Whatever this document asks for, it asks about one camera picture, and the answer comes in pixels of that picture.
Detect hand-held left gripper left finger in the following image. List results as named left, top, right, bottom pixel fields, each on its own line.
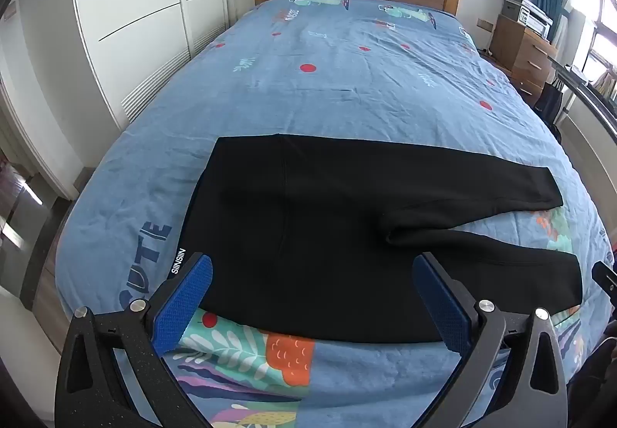
left=54, top=253, right=214, bottom=428

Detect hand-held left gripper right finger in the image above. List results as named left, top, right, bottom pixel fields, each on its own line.
left=412, top=253, right=570, bottom=428

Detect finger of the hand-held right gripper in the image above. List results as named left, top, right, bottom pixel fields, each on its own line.
left=591, top=261, right=617, bottom=306

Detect black pants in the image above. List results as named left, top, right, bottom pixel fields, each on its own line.
left=165, top=133, right=583, bottom=345

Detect dark bag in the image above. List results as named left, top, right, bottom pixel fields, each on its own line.
left=531, top=80, right=566, bottom=126

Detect wooden dresser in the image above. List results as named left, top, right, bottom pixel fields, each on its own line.
left=488, top=15, right=560, bottom=97

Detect blue printed bed sheet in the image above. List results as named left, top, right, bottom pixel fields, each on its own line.
left=54, top=0, right=614, bottom=428

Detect grey printer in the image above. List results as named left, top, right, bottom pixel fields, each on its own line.
left=499, top=0, right=554, bottom=41

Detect white wardrobe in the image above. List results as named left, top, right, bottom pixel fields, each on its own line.
left=70, top=0, right=228, bottom=125

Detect metal rail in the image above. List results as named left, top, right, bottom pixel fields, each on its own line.
left=546, top=54, right=617, bottom=142

